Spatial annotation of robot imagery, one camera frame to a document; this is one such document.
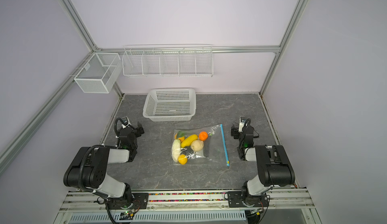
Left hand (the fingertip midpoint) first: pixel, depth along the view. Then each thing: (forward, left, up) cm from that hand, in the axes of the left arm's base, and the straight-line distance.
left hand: (132, 125), depth 92 cm
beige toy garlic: (-15, -40, -3) cm, 42 cm away
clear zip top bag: (-14, -44, -6) cm, 47 cm away
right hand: (-4, -69, -2) cm, 69 cm away
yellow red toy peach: (-8, -30, -1) cm, 31 cm away
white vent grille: (-49, -56, -9) cm, 75 cm away
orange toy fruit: (-7, -44, -5) cm, 45 cm away
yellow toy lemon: (-22, -31, -4) cm, 38 cm away
